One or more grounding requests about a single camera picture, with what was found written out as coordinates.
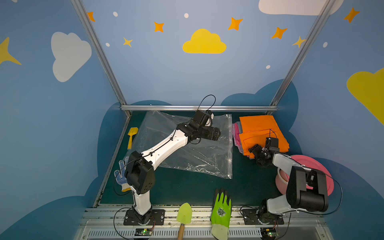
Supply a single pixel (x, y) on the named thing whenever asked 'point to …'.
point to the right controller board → (268, 233)
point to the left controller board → (143, 232)
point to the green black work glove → (221, 215)
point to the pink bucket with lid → (310, 163)
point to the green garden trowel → (184, 217)
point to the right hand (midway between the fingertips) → (255, 151)
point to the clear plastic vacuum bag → (214, 157)
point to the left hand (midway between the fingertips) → (217, 131)
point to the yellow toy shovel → (132, 131)
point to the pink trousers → (236, 137)
